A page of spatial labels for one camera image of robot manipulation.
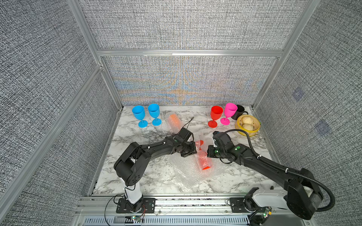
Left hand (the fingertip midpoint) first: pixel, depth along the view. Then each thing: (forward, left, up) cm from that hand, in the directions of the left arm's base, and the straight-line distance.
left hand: (200, 151), depth 86 cm
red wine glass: (+25, -14, +7) cm, 30 cm away
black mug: (+31, -34, 0) cm, 46 cm away
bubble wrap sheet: (-11, +8, -5) cm, 14 cm away
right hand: (0, -3, +4) cm, 5 cm away
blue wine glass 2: (+28, +29, +7) cm, 41 cm away
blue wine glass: (+25, +39, +8) cm, 47 cm away
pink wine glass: (+27, -24, +8) cm, 36 cm away
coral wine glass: (-6, -1, +3) cm, 7 cm away
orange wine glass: (+22, +16, 0) cm, 27 cm away
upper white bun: (+24, -38, -1) cm, 45 cm away
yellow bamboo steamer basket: (+22, -39, -3) cm, 45 cm away
